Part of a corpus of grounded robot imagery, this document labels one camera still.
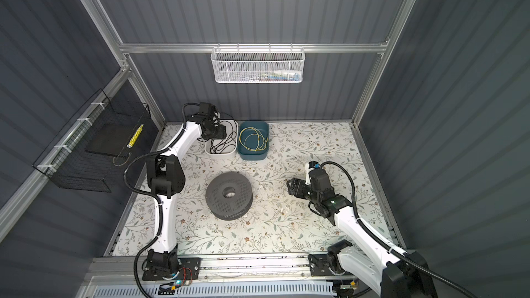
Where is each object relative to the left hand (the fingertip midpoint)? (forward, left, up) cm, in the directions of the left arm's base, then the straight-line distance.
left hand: (220, 133), depth 102 cm
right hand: (-31, -34, 0) cm, 46 cm away
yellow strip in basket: (-16, +28, +17) cm, 36 cm away
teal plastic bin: (+9, -22, -6) cm, 25 cm away
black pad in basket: (-17, +35, +17) cm, 43 cm away
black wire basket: (-25, +42, +17) cm, 52 cm away
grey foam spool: (-29, -5, -10) cm, 31 cm away
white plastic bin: (-5, +7, -5) cm, 10 cm away
